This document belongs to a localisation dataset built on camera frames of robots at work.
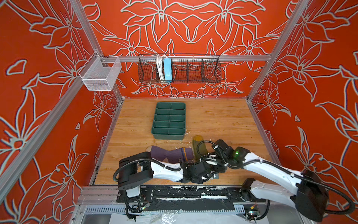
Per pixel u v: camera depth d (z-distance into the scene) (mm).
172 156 883
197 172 614
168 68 898
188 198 727
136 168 475
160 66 893
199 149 899
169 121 976
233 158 600
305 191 393
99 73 930
